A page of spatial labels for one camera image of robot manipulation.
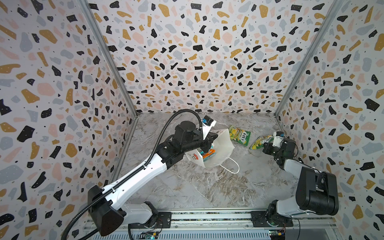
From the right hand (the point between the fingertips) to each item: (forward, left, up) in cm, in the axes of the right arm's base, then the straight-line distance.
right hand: (264, 140), depth 93 cm
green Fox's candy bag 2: (+2, +1, -4) cm, 4 cm away
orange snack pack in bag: (-8, +33, 0) cm, 34 cm away
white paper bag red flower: (-9, +26, +4) cm, 28 cm away
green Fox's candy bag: (+10, +10, -10) cm, 17 cm away
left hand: (-14, +31, +24) cm, 42 cm away
